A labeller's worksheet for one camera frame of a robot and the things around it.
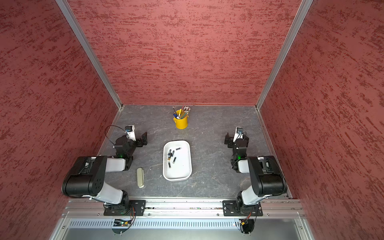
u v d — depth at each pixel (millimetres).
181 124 1051
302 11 725
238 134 780
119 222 723
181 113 1025
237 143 755
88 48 859
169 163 893
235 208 731
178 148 948
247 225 684
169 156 920
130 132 796
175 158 917
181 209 757
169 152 943
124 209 683
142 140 852
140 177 813
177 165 880
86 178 454
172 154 926
